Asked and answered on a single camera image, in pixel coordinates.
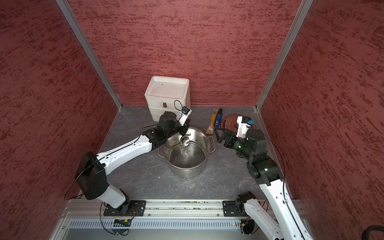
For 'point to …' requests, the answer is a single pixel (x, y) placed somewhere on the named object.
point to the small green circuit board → (122, 222)
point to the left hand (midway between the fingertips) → (188, 121)
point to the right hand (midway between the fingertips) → (218, 134)
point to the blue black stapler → (218, 118)
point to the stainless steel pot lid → (230, 122)
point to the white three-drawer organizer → (164, 94)
